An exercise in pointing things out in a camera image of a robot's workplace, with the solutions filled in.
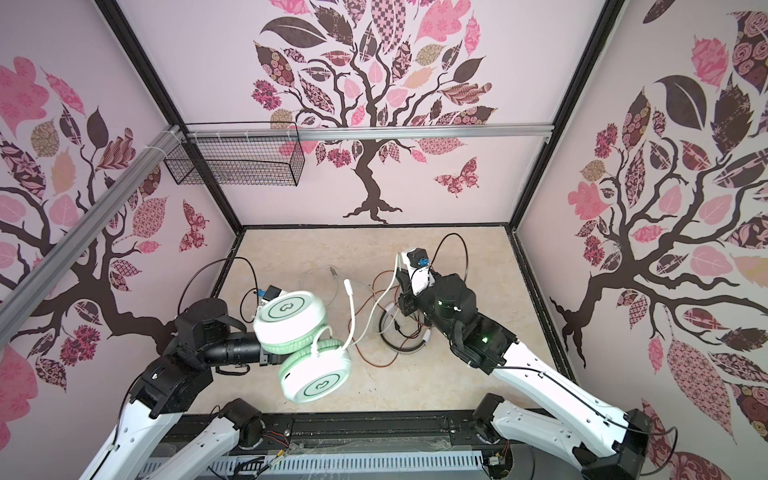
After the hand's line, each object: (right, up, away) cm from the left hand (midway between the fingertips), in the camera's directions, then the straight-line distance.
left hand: (316, 352), depth 57 cm
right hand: (+17, +16, +9) cm, 25 cm away
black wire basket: (-35, +52, +38) cm, 73 cm away
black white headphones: (+25, -5, +29) cm, 38 cm away
